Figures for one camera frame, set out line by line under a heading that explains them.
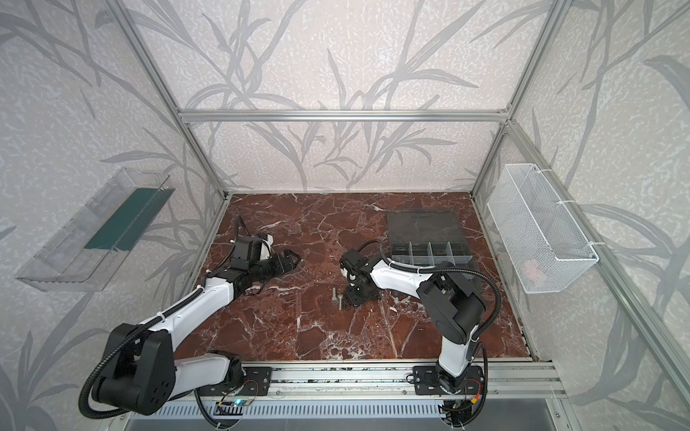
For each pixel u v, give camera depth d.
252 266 0.69
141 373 0.40
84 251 0.64
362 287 0.74
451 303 0.47
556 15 0.71
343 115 0.96
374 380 0.75
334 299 0.89
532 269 0.74
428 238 1.06
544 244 0.62
